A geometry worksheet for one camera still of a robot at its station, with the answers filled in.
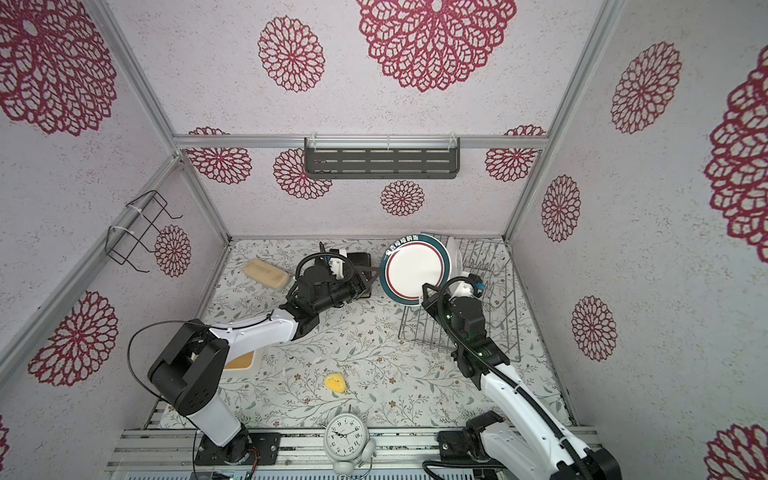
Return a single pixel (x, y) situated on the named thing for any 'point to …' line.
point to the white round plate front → (410, 262)
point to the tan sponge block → (266, 273)
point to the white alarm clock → (347, 443)
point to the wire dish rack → (490, 257)
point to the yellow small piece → (336, 382)
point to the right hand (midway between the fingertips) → (423, 281)
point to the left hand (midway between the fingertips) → (379, 277)
